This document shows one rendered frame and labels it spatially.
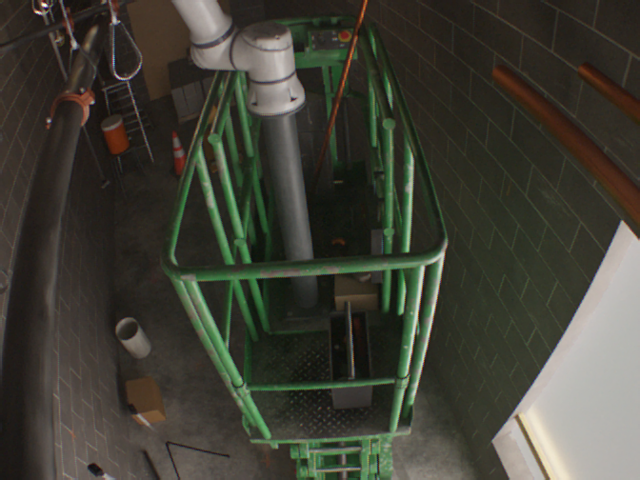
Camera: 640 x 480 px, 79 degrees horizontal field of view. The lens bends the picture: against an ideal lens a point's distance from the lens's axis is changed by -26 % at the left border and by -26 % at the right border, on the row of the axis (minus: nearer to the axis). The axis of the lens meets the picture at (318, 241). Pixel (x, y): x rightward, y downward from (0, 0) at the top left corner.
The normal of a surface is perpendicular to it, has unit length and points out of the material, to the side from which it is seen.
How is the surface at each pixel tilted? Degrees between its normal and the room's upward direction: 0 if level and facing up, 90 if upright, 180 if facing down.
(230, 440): 0
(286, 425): 0
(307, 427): 0
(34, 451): 49
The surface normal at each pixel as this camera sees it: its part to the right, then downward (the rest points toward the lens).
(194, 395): -0.08, -0.68
